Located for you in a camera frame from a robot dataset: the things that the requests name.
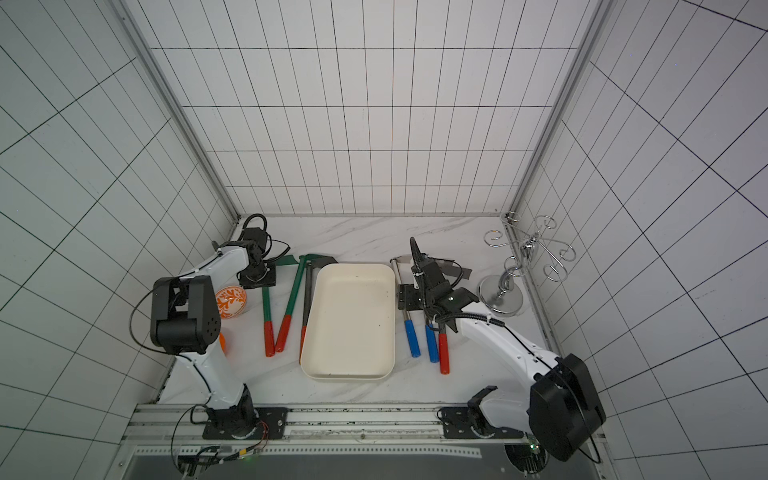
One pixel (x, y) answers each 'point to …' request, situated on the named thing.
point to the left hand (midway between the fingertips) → (262, 286)
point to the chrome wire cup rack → (502, 295)
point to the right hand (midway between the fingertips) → (408, 286)
